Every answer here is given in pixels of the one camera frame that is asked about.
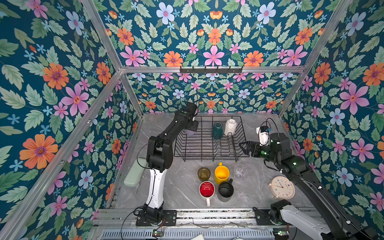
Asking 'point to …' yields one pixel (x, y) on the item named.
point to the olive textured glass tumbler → (204, 173)
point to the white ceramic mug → (230, 127)
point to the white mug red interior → (206, 189)
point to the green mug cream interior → (217, 130)
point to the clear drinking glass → (240, 171)
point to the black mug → (226, 189)
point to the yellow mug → (221, 173)
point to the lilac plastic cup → (189, 132)
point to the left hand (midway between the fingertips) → (193, 122)
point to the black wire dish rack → (202, 145)
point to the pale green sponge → (136, 172)
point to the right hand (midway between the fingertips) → (245, 143)
